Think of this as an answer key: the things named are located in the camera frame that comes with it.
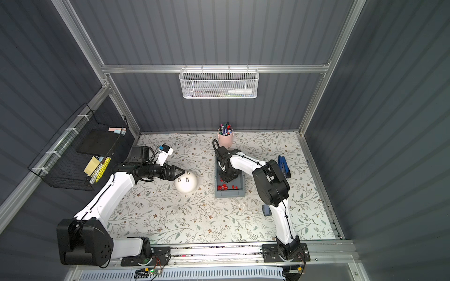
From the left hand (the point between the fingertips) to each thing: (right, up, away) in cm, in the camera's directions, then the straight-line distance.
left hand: (177, 170), depth 81 cm
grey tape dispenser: (+42, -19, +2) cm, 46 cm away
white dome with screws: (+4, -6, +4) cm, 8 cm away
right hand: (+24, -7, +16) cm, 30 cm away
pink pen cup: (+22, +17, +26) cm, 38 cm away
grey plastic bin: (+28, -12, +13) cm, 33 cm away
